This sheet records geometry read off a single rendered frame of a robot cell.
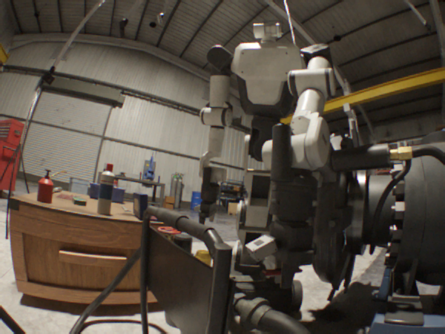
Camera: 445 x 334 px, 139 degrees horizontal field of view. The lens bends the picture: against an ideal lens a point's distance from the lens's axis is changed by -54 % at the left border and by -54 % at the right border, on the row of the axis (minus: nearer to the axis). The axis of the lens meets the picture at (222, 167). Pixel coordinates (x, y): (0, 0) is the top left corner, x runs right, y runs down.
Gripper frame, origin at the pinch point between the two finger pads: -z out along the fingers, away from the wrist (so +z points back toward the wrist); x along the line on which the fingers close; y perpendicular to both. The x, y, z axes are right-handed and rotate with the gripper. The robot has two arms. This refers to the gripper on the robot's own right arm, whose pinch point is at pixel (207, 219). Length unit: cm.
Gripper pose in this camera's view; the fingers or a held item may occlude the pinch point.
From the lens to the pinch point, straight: 91.1
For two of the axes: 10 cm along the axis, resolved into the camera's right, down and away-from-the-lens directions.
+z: 1.2, -9.9, -1.0
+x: -3.8, 0.5, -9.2
